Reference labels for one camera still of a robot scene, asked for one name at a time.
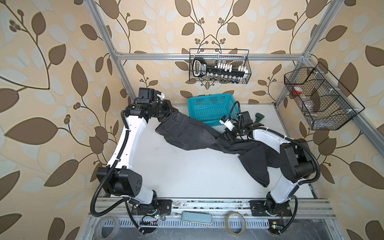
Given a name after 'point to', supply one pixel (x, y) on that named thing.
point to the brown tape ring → (243, 224)
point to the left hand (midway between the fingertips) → (179, 108)
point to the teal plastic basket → (208, 109)
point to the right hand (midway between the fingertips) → (225, 132)
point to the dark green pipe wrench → (259, 116)
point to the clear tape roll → (97, 229)
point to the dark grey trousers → (183, 131)
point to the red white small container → (297, 90)
